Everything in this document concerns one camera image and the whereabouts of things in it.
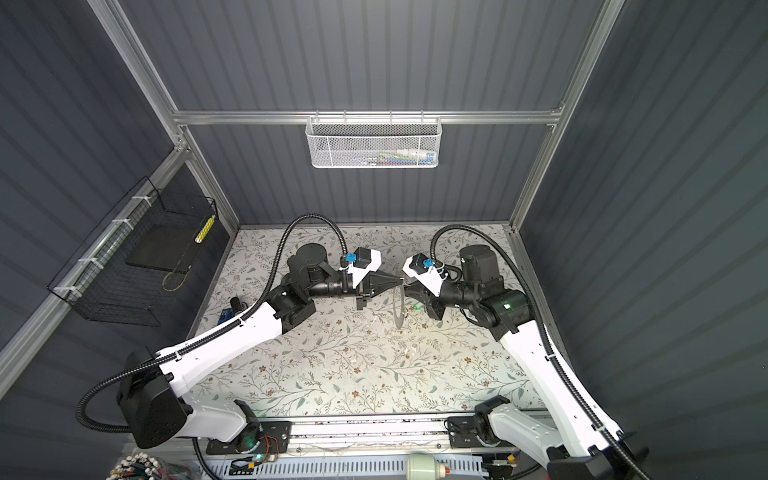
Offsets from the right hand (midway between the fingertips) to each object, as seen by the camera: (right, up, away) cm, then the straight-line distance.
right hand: (411, 289), depth 68 cm
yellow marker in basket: (-56, +15, +13) cm, 59 cm away
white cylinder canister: (+2, -37, -5) cm, 38 cm away
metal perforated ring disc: (-2, -8, +28) cm, 29 cm away
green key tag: (+2, -4, -1) cm, 4 cm away
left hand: (-2, +3, -4) cm, 6 cm away
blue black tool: (-54, -9, +26) cm, 60 cm away
